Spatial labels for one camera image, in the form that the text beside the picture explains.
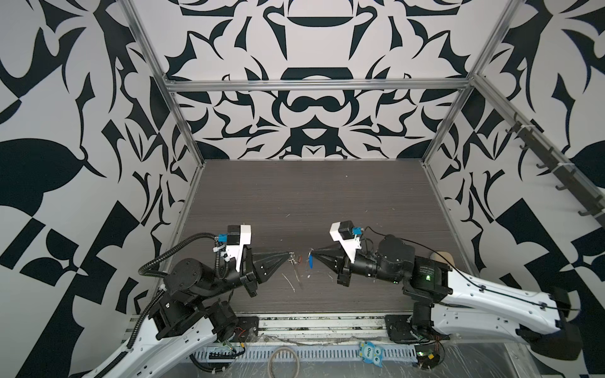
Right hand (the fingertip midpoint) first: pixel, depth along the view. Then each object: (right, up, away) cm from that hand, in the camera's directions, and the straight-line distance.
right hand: (315, 253), depth 57 cm
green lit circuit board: (+34, -36, +14) cm, 51 cm away
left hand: (-6, +2, -7) cm, 9 cm away
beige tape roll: (-5, -34, +12) cm, 36 cm away
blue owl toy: (+17, -32, +12) cm, 39 cm away
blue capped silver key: (-1, -2, +1) cm, 3 cm away
